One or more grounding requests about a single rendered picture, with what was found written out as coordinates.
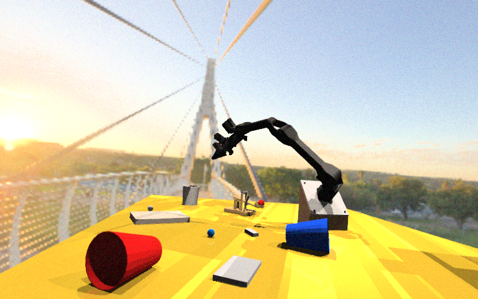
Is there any white cup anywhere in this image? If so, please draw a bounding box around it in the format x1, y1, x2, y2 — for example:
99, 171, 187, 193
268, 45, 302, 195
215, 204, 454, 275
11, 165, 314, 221
182, 186, 199, 206

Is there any red cup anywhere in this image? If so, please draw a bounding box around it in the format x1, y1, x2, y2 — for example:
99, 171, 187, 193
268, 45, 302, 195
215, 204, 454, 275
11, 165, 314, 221
85, 231, 162, 291

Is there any white flat rectangular slab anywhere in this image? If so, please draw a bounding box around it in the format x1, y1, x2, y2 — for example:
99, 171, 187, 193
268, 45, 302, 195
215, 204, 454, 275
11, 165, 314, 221
213, 255, 261, 288

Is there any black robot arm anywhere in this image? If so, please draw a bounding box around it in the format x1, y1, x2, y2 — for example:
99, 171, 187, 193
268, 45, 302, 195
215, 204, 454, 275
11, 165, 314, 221
222, 117, 343, 203

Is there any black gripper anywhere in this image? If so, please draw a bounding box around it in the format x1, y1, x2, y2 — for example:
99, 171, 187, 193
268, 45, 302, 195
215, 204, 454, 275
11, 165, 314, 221
212, 137, 237, 159

